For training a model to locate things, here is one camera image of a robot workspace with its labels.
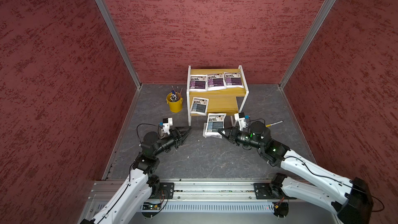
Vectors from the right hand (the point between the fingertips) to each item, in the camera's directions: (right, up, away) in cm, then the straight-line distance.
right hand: (217, 135), depth 70 cm
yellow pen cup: (-25, +12, +30) cm, 41 cm away
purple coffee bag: (+8, +27, +6) cm, 29 cm away
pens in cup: (-26, +19, +31) cm, 44 cm away
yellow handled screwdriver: (+40, +1, +29) cm, 49 cm away
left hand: (-12, +1, +1) cm, 12 cm away
